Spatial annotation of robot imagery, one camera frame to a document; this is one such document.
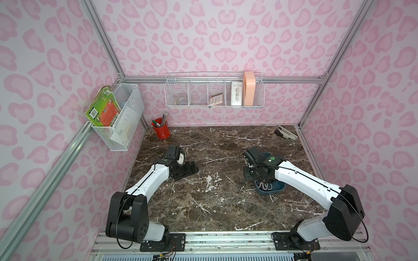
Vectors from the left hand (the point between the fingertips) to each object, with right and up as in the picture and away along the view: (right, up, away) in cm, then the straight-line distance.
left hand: (192, 169), depth 88 cm
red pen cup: (-26, +21, +30) cm, 45 cm away
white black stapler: (+60, +21, +25) cm, 69 cm away
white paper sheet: (-33, +23, -5) cm, 41 cm away
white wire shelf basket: (+12, +47, +12) cm, 49 cm away
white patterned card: (+24, +42, +5) cm, 49 cm away
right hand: (+28, -1, -5) cm, 28 cm away
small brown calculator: (+13, +40, +7) cm, 42 cm away
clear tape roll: (-7, +38, +5) cm, 39 cm away
